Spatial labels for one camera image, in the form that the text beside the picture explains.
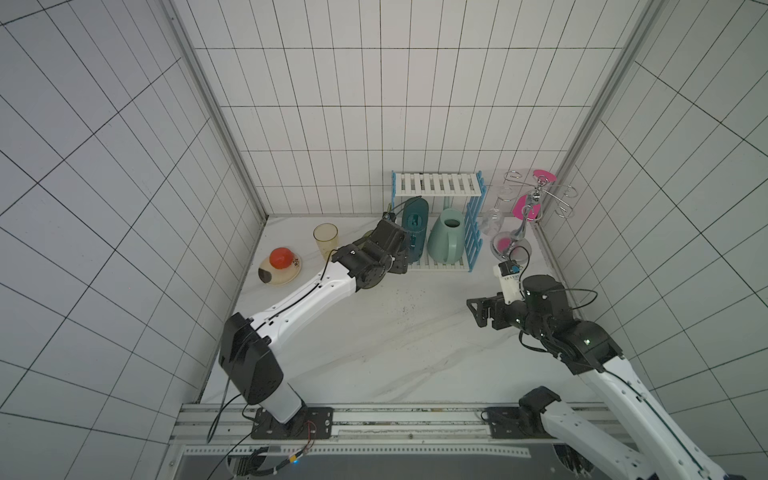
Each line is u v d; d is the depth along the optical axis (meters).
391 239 0.58
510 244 1.07
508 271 0.61
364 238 0.60
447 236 0.92
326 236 0.96
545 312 0.50
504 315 0.62
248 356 0.41
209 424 0.74
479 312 0.64
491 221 0.97
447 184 0.92
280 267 1.03
